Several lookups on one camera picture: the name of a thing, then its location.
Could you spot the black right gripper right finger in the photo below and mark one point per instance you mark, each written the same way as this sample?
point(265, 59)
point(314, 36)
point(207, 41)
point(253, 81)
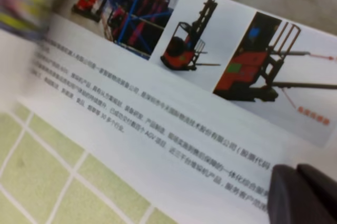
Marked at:
point(322, 185)

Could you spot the green checkered tablecloth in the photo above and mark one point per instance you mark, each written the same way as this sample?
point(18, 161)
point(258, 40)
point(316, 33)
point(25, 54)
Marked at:
point(48, 178)

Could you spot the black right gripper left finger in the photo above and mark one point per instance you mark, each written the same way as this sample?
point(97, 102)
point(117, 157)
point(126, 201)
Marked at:
point(291, 199)

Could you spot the white glossy magazine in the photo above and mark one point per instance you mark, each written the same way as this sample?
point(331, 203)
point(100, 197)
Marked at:
point(190, 102)

